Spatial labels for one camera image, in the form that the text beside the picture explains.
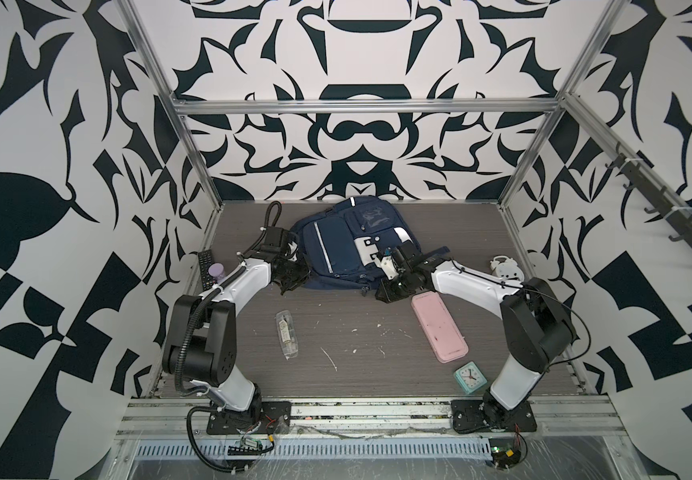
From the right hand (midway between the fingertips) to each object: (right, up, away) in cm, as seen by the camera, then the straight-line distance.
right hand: (380, 292), depth 90 cm
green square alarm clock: (+23, -20, -10) cm, 32 cm away
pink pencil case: (+18, -13, -4) cm, 23 cm away
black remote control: (-57, +9, +11) cm, 59 cm away
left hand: (-19, +7, 0) cm, 20 cm away
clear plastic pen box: (-27, -11, -3) cm, 29 cm away
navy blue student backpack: (-11, +14, +10) cm, 21 cm away
